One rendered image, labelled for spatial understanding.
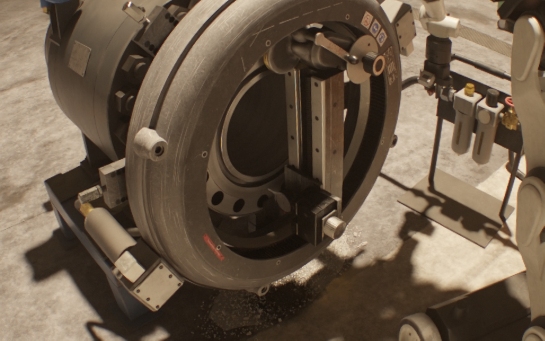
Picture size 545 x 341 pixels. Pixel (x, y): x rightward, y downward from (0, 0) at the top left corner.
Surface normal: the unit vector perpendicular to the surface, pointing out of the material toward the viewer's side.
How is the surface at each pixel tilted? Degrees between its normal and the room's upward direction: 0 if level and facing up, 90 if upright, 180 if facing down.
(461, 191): 0
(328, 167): 90
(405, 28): 90
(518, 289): 0
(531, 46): 90
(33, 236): 0
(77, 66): 62
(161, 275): 90
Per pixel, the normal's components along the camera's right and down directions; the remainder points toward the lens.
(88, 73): -0.67, 0.03
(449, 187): -0.02, -0.84
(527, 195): -0.97, 0.15
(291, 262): 0.69, 0.38
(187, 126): 0.49, 0.34
